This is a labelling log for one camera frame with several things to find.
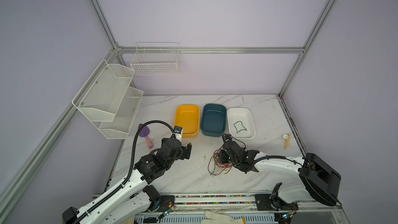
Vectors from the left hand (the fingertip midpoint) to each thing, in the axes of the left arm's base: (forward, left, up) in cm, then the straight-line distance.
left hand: (180, 143), depth 75 cm
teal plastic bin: (+26, -19, -17) cm, 36 cm away
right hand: (0, -19, -13) cm, 24 cm away
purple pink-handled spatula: (+17, +27, -18) cm, 37 cm away
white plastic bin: (+24, -37, -16) cm, 47 cm away
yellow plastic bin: (+29, -1, -17) cm, 34 cm away
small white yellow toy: (+12, -64, -15) cm, 67 cm away
